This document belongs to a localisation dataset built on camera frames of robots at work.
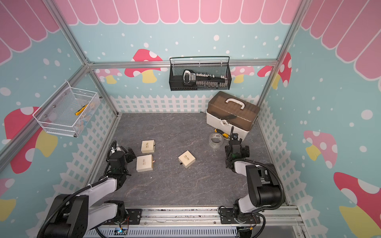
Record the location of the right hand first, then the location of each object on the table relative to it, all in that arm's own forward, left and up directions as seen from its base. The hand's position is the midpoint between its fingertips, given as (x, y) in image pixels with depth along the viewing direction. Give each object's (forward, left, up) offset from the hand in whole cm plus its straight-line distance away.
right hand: (238, 145), depth 95 cm
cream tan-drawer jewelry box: (-10, +59, -2) cm, 60 cm away
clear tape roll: (+8, +14, -4) cm, 16 cm away
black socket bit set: (+27, +14, +30) cm, 43 cm away
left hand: (-6, +71, +4) cm, 71 cm away
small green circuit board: (-44, +66, -7) cm, 80 cm away
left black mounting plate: (-38, +60, -6) cm, 71 cm away
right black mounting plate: (-39, +12, -5) cm, 41 cm away
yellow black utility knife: (+4, +86, +29) cm, 91 cm away
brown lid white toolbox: (+17, +9, +15) cm, 24 cm away
